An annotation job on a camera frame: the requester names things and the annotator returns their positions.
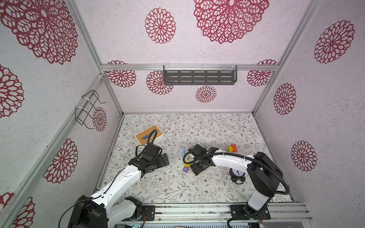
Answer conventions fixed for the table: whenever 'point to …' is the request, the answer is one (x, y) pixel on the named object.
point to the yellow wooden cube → (187, 165)
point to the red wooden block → (234, 148)
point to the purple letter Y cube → (186, 169)
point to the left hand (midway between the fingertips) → (161, 163)
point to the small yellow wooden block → (230, 149)
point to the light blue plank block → (183, 151)
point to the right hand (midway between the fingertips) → (196, 166)
